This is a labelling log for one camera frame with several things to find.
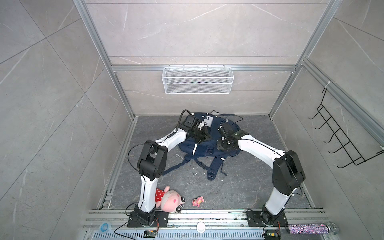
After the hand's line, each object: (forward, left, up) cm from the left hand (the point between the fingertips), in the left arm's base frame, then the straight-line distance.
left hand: (213, 134), depth 90 cm
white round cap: (-46, +10, -14) cm, 49 cm away
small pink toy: (-35, +12, -11) cm, 38 cm away
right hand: (-4, -4, -5) cm, 8 cm away
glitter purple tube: (-49, -39, -10) cm, 63 cm away
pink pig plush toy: (-35, +26, -6) cm, 44 cm away
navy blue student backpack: (-6, +3, -8) cm, 11 cm away
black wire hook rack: (-22, -53, +20) cm, 61 cm away
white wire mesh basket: (+35, +9, +16) cm, 39 cm away
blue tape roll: (-44, +58, -14) cm, 74 cm away
